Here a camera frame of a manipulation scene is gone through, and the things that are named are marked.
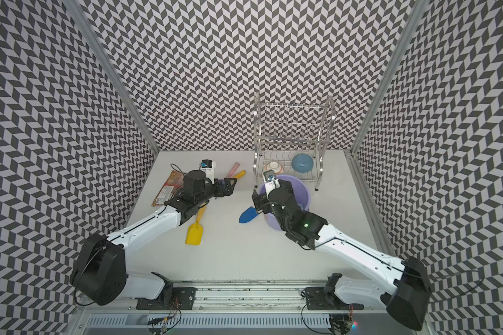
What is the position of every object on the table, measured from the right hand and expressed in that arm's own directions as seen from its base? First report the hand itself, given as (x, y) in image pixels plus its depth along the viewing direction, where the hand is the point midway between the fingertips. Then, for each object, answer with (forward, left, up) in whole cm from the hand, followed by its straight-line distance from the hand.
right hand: (268, 189), depth 74 cm
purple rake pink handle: (+25, +17, -20) cm, 37 cm away
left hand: (+9, +17, -7) cm, 21 cm away
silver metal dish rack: (+21, -9, +5) cm, 24 cm away
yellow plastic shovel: (-7, +31, -22) cm, 39 cm away
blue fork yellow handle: (+23, +15, -21) cm, 35 cm away
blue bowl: (+26, -18, -16) cm, 35 cm away
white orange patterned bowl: (+23, -4, -14) cm, 27 cm away
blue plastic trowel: (+2, +9, -24) cm, 26 cm away
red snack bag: (+18, +46, -21) cm, 54 cm away
